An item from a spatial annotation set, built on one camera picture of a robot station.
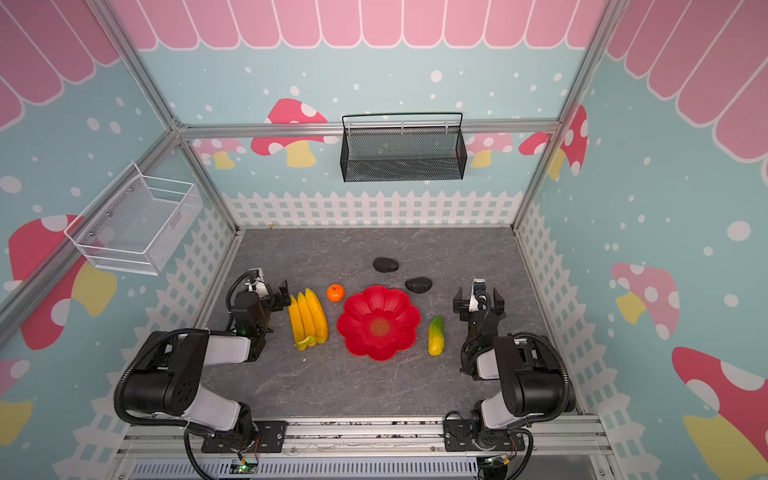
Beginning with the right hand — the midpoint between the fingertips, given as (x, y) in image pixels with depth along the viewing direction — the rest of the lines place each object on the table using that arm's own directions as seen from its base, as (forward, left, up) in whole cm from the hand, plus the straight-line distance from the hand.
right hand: (478, 288), depth 89 cm
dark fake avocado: (+16, +29, -9) cm, 34 cm away
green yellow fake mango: (-12, +13, -7) cm, 19 cm away
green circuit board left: (-43, +62, -13) cm, 77 cm away
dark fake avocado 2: (+7, +17, -8) cm, 20 cm away
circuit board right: (-42, 0, -11) cm, 44 cm away
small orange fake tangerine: (+3, +45, -7) cm, 45 cm away
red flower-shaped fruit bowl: (-6, +30, -11) cm, 33 cm away
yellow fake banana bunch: (-6, +52, -8) cm, 53 cm away
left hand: (+3, +64, -3) cm, 64 cm away
